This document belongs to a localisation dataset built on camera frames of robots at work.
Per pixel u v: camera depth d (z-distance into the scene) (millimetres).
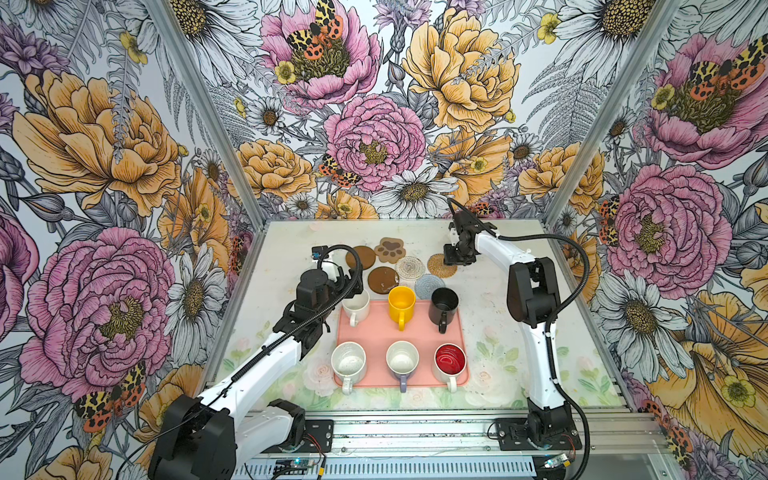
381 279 1052
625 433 761
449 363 849
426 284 1029
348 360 853
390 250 1122
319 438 736
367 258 1118
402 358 853
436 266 1084
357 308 881
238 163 1044
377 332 926
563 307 593
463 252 920
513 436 739
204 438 393
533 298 623
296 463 711
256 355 510
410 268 1082
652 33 747
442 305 931
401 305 968
